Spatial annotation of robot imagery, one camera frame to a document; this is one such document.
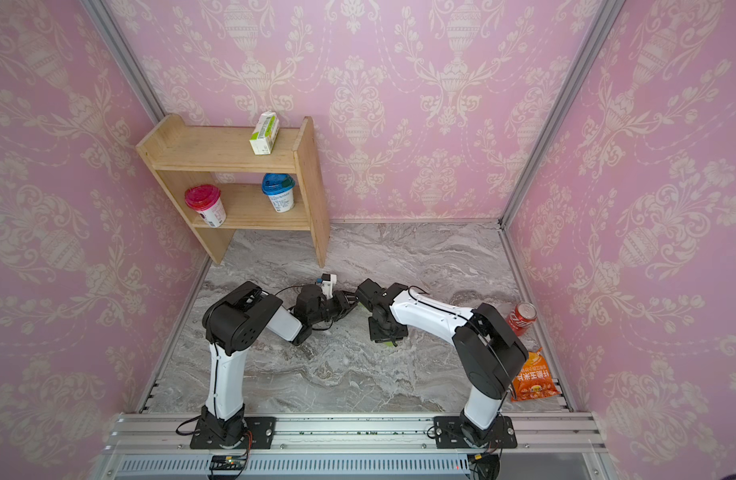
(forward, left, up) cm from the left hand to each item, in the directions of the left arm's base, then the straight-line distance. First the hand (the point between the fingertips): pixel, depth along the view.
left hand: (363, 300), depth 95 cm
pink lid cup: (+15, +44, +28) cm, 54 cm away
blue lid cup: (+21, +25, +27) cm, 42 cm away
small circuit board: (-42, +32, -7) cm, 53 cm away
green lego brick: (-18, -7, +10) cm, 22 cm away
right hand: (-12, -7, 0) cm, 14 cm away
